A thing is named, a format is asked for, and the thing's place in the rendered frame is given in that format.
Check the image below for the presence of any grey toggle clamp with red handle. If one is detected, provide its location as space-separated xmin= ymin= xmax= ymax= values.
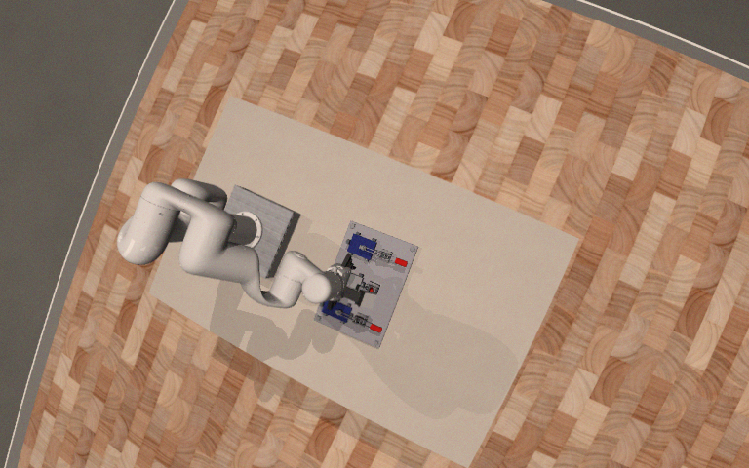
xmin=356 ymin=281 xmax=380 ymax=294

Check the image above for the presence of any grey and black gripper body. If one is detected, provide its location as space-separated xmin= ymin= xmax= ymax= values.
xmin=327 ymin=263 xmax=351 ymax=301

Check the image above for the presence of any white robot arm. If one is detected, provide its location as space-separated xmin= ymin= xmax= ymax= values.
xmin=117 ymin=178 xmax=377 ymax=309

